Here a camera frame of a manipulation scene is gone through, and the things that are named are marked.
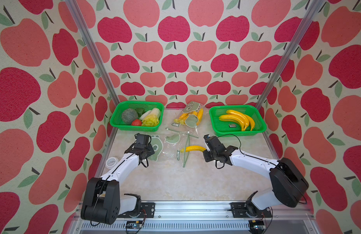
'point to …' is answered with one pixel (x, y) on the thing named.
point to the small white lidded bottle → (110, 162)
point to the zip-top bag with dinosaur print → (169, 146)
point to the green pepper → (140, 111)
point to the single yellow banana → (193, 148)
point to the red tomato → (136, 122)
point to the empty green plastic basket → (229, 128)
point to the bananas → (182, 118)
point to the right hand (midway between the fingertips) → (206, 155)
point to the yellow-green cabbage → (150, 118)
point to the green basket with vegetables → (116, 119)
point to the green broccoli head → (129, 114)
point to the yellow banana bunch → (244, 121)
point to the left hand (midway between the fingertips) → (150, 151)
